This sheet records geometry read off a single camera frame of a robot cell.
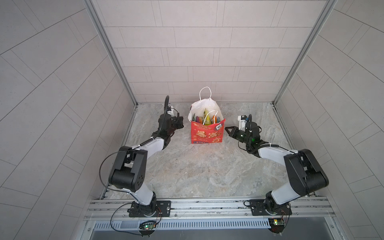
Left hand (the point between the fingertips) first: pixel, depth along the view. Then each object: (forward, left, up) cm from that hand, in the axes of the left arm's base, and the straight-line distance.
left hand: (186, 114), depth 89 cm
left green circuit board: (-54, +14, -11) cm, 57 cm away
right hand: (-7, -23, -4) cm, 25 cm away
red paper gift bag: (-13, -12, -1) cm, 17 cm away
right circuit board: (-53, -44, -15) cm, 71 cm away
